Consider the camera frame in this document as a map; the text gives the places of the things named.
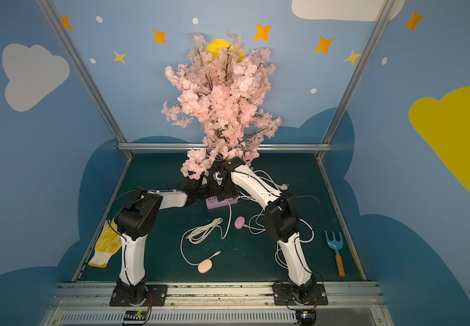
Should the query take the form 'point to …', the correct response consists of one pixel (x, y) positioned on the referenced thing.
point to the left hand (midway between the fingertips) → (221, 184)
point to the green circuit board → (136, 315)
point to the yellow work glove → (109, 243)
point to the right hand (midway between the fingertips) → (226, 195)
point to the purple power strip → (212, 202)
